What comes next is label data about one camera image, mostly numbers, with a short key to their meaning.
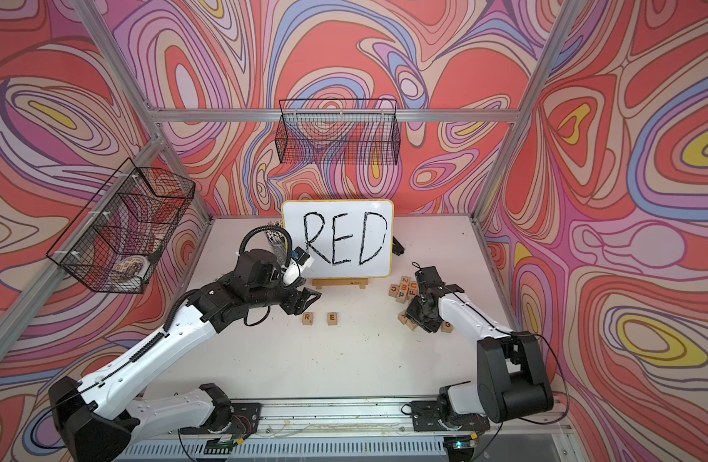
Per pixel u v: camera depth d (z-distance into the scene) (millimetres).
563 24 706
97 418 384
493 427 722
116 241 780
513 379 428
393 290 957
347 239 902
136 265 717
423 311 739
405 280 977
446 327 863
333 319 889
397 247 1048
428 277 725
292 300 627
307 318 885
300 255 627
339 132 976
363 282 936
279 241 908
